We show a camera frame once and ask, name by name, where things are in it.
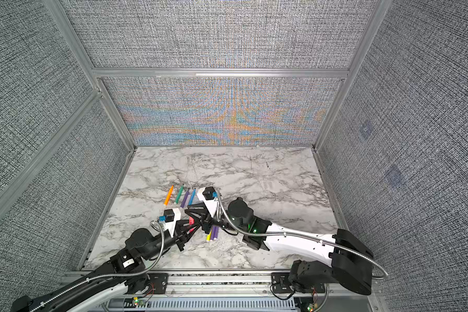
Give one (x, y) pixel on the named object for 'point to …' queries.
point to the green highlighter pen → (179, 194)
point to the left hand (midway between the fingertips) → (200, 219)
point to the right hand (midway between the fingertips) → (187, 206)
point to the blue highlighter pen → (192, 198)
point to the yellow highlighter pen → (208, 236)
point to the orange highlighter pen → (168, 195)
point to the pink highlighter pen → (191, 220)
